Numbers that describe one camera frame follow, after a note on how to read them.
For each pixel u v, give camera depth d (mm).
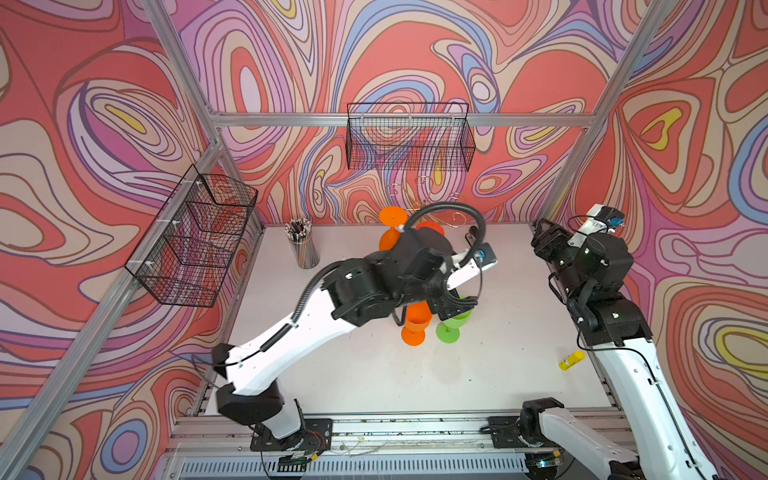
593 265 450
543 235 591
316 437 722
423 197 1150
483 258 432
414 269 392
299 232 939
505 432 735
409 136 962
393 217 761
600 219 514
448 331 905
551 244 565
